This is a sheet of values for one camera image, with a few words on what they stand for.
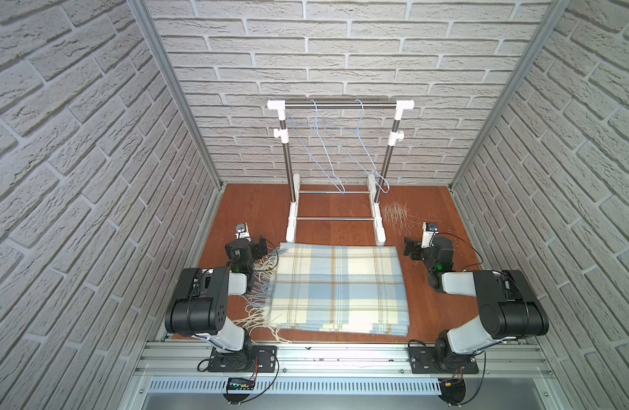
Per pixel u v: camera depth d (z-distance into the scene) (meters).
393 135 0.79
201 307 0.46
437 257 0.73
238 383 0.72
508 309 0.46
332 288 0.85
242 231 0.81
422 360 0.74
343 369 0.74
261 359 0.73
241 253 0.73
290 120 0.92
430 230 0.81
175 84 0.85
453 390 0.70
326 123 0.98
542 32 0.73
